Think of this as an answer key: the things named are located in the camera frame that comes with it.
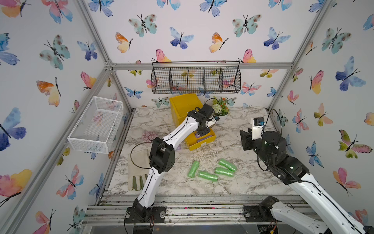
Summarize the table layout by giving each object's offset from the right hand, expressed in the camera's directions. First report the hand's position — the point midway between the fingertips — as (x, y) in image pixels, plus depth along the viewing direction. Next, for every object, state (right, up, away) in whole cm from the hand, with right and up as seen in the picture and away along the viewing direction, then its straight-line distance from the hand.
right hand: (247, 129), depth 68 cm
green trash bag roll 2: (-16, -28, +17) cm, 36 cm away
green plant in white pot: (-6, +12, +32) cm, 35 cm away
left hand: (-18, +1, +25) cm, 31 cm away
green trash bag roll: (-25, -25, +20) cm, 41 cm away
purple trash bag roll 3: (-34, -14, +29) cm, 47 cm away
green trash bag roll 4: (-4, -22, +21) cm, 31 cm away
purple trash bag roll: (-22, -5, +17) cm, 28 cm away
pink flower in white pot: (-53, -5, +25) cm, 59 cm away
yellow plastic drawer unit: (-33, +14, +26) cm, 44 cm away
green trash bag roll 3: (-7, -26, +18) cm, 32 cm away
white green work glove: (-45, -14, -14) cm, 49 cm away
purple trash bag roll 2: (-17, -6, +24) cm, 31 cm away
